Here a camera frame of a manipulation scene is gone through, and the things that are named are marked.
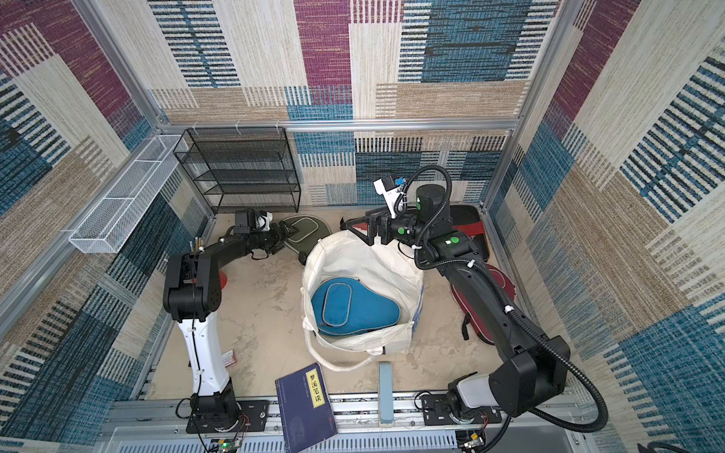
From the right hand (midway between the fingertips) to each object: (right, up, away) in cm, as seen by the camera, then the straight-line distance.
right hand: (362, 224), depth 70 cm
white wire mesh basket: (-63, -1, +1) cm, 63 cm away
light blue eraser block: (+6, -39, +8) cm, 41 cm away
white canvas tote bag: (+8, -12, +10) cm, 18 cm away
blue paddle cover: (-5, -25, +20) cm, 32 cm away
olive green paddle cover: (-21, 0, +41) cm, 46 cm away
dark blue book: (-15, -49, +5) cm, 51 cm away
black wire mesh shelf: (-46, +22, +40) cm, 65 cm away
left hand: (-25, -2, +34) cm, 42 cm away
